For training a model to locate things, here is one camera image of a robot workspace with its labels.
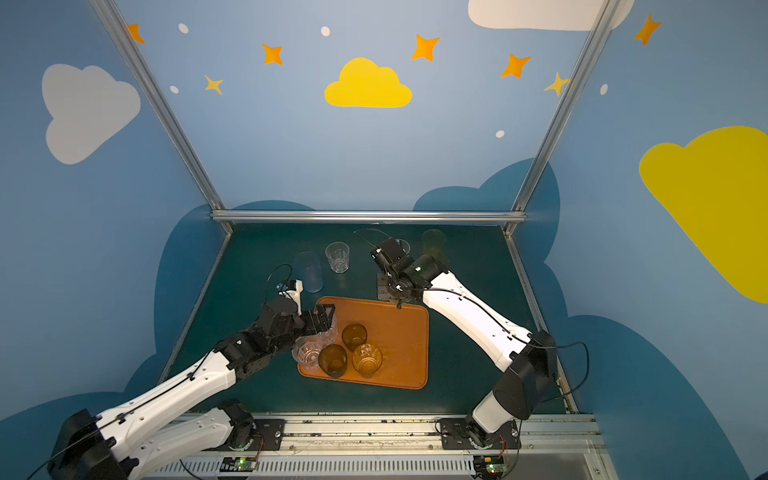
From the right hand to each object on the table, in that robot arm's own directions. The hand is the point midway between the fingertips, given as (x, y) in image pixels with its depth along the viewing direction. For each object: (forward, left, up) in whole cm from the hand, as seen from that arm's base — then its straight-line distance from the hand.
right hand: (390, 284), depth 79 cm
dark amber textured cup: (-15, +16, -18) cm, 28 cm away
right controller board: (-37, -26, -22) cm, 50 cm away
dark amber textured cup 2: (-7, +10, -18) cm, 22 cm away
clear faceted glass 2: (-10, +19, -15) cm, 26 cm away
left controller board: (-40, +36, -21) cm, 58 cm away
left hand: (-6, +17, -4) cm, 19 cm away
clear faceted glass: (+24, +20, -17) cm, 35 cm away
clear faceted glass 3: (-13, +23, -16) cm, 31 cm away
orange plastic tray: (-3, -4, -23) cm, 23 cm away
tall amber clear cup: (-13, +6, -20) cm, 25 cm away
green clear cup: (-6, +1, +7) cm, 9 cm away
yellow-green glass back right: (+23, -14, -8) cm, 28 cm away
